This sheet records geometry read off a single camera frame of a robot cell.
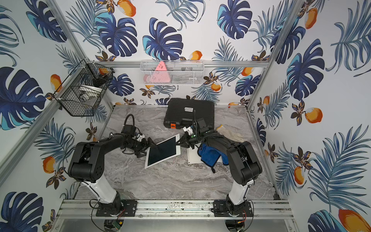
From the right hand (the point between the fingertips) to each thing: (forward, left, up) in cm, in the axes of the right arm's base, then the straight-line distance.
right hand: (176, 143), depth 85 cm
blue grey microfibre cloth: (-1, -21, -13) cm, 25 cm away
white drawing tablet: (-2, -10, -13) cm, 17 cm away
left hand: (+2, +16, -8) cm, 18 cm away
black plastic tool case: (+32, 0, -7) cm, 33 cm away
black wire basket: (+18, +49, +25) cm, 58 cm away
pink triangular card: (+36, +10, +23) cm, 44 cm away
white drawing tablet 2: (0, +9, -10) cm, 13 cm away
